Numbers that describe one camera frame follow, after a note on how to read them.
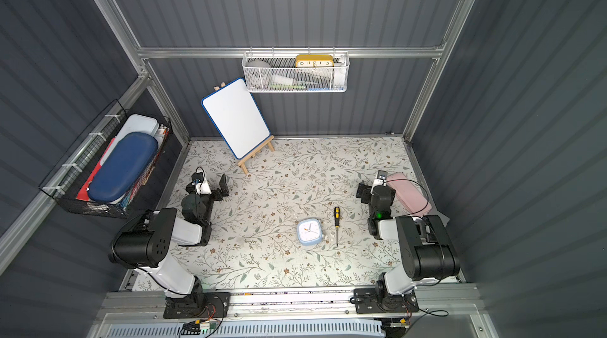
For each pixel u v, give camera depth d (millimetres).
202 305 692
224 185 859
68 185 614
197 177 774
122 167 680
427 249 456
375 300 734
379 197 710
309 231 865
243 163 1023
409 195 991
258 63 869
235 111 961
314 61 868
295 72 905
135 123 788
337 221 911
